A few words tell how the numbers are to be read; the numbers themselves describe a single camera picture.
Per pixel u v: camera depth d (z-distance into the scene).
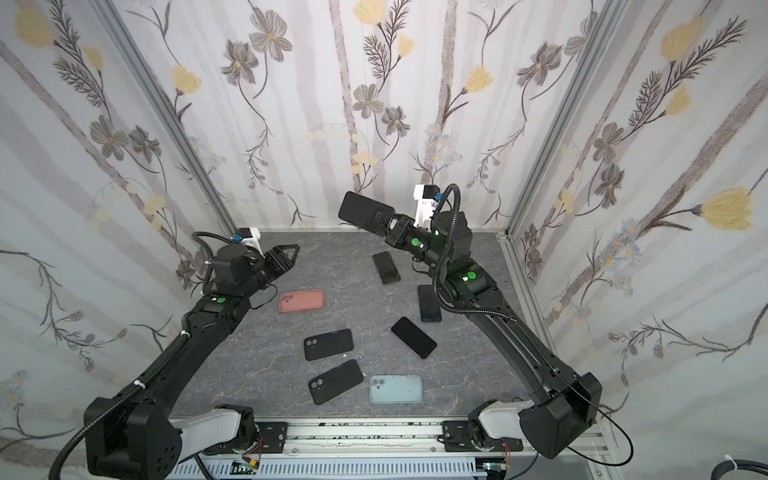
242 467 0.72
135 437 0.39
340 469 0.70
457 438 0.73
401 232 0.56
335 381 0.84
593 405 0.40
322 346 0.91
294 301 0.99
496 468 0.70
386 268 1.11
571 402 0.38
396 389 0.82
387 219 0.63
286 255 0.72
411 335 0.93
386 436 0.76
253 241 0.70
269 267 0.69
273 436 0.74
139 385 0.41
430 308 1.00
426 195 0.58
